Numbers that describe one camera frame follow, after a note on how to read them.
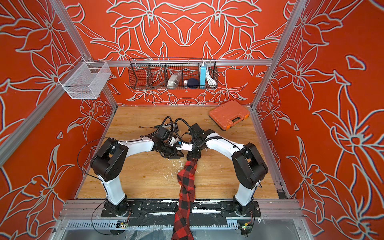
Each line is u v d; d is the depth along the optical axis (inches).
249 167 18.7
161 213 28.6
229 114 42.0
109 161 19.5
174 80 36.2
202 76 34.3
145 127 42.1
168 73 39.5
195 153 30.4
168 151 31.5
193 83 37.2
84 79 35.9
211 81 35.8
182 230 25.9
